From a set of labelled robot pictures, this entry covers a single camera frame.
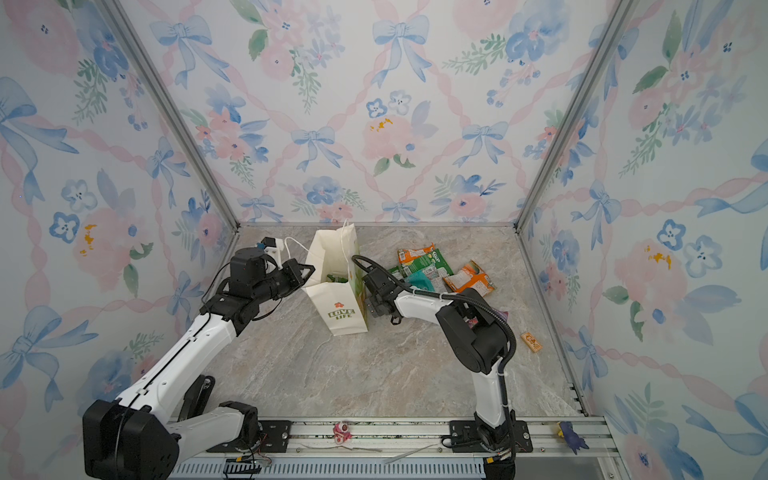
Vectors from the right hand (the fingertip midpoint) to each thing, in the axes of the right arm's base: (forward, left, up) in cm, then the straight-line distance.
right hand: (387, 293), depth 99 cm
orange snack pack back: (+14, -7, +1) cm, 16 cm away
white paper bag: (-13, +12, +23) cm, 29 cm away
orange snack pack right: (+6, -28, +1) cm, 29 cm away
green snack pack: (+11, -16, +3) cm, 20 cm away
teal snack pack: (+3, -11, +4) cm, 12 cm away
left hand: (-6, +18, +23) cm, 30 cm away
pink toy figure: (-41, +10, +2) cm, 42 cm away
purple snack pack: (-26, -18, +32) cm, 45 cm away
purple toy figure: (-41, -46, 0) cm, 61 cm away
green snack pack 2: (+1, +15, +7) cm, 17 cm away
